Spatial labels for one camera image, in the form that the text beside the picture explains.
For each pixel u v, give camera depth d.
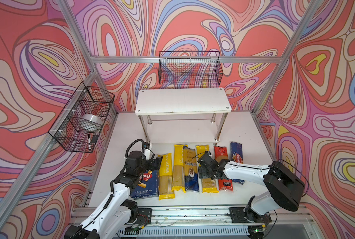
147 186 0.77
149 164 0.73
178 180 0.82
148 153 0.72
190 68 0.97
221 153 0.94
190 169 0.86
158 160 0.74
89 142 0.72
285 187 0.44
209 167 0.68
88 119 0.73
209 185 0.81
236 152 0.93
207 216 0.75
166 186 0.81
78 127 0.74
